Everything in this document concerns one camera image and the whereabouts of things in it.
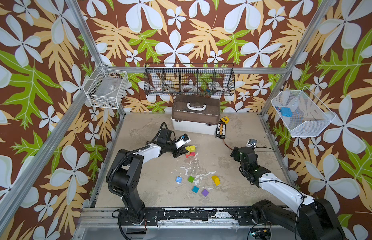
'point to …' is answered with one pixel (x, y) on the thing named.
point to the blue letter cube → (179, 179)
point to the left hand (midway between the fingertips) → (185, 146)
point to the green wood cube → (191, 179)
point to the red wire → (227, 145)
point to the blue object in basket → (286, 112)
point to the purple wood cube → (205, 192)
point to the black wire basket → (212, 79)
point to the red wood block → (190, 154)
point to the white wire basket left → (106, 88)
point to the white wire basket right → (309, 117)
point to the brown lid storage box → (195, 114)
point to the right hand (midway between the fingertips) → (239, 148)
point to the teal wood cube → (195, 189)
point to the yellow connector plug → (225, 119)
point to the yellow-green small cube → (192, 148)
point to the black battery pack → (220, 131)
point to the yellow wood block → (216, 179)
